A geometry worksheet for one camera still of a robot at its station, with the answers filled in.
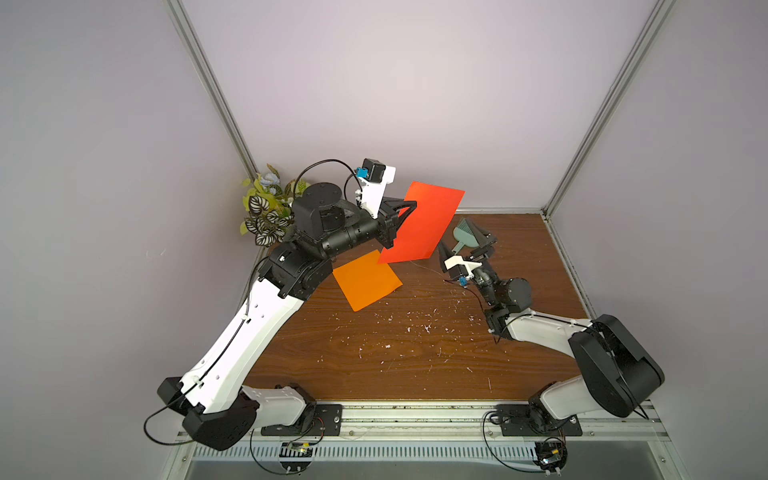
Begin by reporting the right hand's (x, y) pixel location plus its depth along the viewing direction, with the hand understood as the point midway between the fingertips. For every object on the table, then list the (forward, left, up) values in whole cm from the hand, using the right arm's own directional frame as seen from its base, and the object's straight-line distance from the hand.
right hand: (464, 224), depth 68 cm
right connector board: (-40, -21, -38) cm, 59 cm away
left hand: (-7, +11, +13) cm, 19 cm away
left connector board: (-41, +41, -37) cm, 69 cm away
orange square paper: (+7, +28, -37) cm, 46 cm away
